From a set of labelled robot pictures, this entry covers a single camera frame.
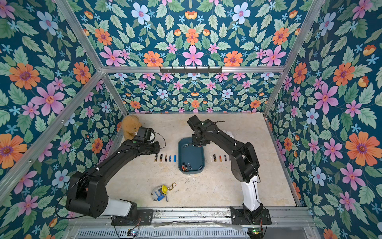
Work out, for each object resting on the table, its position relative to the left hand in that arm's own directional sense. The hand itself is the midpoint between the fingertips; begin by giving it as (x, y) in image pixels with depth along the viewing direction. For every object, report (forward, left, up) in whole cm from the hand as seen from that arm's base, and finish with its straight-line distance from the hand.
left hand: (160, 146), depth 89 cm
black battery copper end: (-2, +2, -11) cm, 11 cm away
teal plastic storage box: (-5, -18, -9) cm, 21 cm away
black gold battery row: (-4, -2, -10) cm, 10 cm away
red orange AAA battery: (-7, -37, -10) cm, 39 cm away
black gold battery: (-2, +5, -10) cm, 12 cm away
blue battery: (-3, -7, -11) cm, 13 cm away
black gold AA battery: (-4, -33, -10) cm, 35 cm away
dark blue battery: (-5, -40, -11) cm, 42 cm away
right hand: (+1, -23, 0) cm, 23 cm away
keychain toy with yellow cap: (-25, -1, -6) cm, 25 cm away
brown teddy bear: (+12, +17, +8) cm, 23 cm away
